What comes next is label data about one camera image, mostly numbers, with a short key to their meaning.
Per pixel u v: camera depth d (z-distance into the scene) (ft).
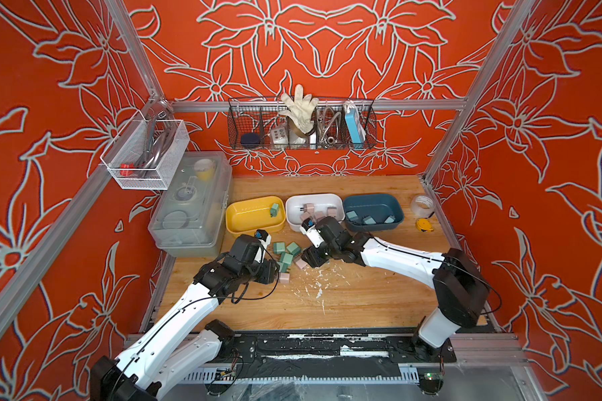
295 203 3.48
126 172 2.27
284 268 2.89
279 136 3.06
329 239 2.20
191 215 2.80
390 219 3.28
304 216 3.37
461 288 1.45
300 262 2.74
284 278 2.78
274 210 3.40
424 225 3.29
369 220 3.30
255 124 3.33
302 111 3.03
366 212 3.50
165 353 1.42
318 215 3.52
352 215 3.37
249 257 1.91
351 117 2.73
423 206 3.50
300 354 2.39
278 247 3.05
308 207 3.40
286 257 2.96
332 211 3.43
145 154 2.50
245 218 3.50
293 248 3.04
